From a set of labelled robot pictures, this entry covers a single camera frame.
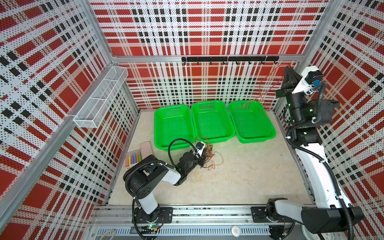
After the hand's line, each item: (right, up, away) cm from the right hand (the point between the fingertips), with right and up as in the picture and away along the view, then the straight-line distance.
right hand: (288, 66), depth 52 cm
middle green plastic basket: (-22, -18, +63) cm, 69 cm away
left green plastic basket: (-54, -19, +63) cm, 85 cm away
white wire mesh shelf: (-101, -14, +41) cm, 110 cm away
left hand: (-28, -37, +36) cm, 59 cm away
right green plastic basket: (+7, -20, +59) cm, 63 cm away
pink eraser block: (-67, -37, +44) cm, 89 cm away
